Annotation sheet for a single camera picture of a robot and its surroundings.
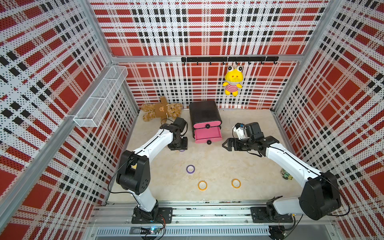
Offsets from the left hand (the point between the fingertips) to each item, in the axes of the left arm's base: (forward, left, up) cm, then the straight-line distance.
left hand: (184, 147), depth 88 cm
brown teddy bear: (+34, +19, -2) cm, 39 cm away
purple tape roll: (-2, +1, 0) cm, 3 cm away
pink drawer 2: (+10, -14, -1) cm, 17 cm away
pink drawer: (+13, -14, +5) cm, 20 cm away
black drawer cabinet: (+24, -12, +6) cm, 28 cm away
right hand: (-2, -27, +5) cm, 28 cm away
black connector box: (-41, -46, -11) cm, 63 cm away
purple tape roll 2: (-10, -4, -9) cm, 14 cm away
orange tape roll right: (-18, -30, -10) cm, 37 cm away
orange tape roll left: (-19, -11, -10) cm, 24 cm away
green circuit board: (-40, +14, -8) cm, 43 cm away
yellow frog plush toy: (+35, -31, +25) cm, 53 cm away
